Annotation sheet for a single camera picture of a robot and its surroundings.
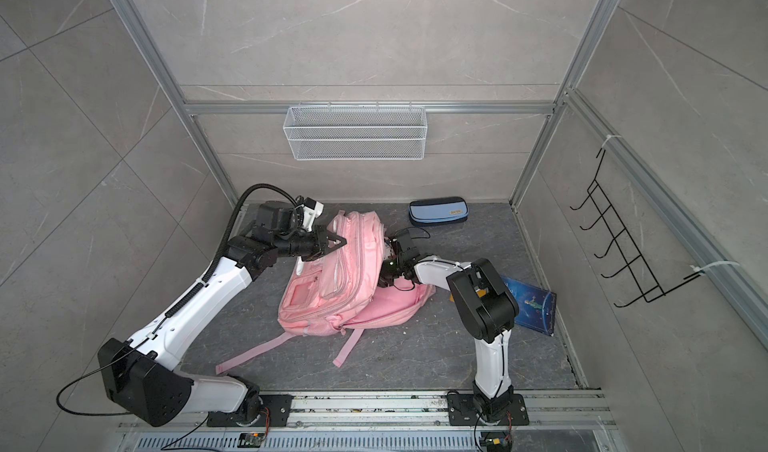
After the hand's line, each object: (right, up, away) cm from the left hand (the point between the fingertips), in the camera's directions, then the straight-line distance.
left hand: (347, 235), depth 73 cm
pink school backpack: (-1, -14, -3) cm, 14 cm away
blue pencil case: (+29, +9, +41) cm, 51 cm away
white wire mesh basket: (-1, +35, +27) cm, 44 cm away
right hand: (+1, -12, +18) cm, 22 cm away
